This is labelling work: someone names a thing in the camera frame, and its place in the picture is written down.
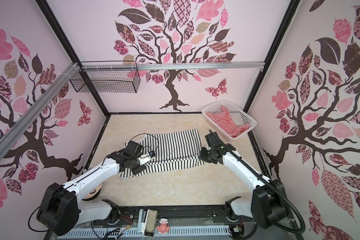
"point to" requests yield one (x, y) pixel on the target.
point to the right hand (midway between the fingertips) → (201, 154)
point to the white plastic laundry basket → (239, 116)
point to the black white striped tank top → (172, 150)
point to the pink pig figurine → (163, 228)
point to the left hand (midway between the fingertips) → (140, 165)
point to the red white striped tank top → (223, 117)
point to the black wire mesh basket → (111, 76)
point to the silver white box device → (147, 221)
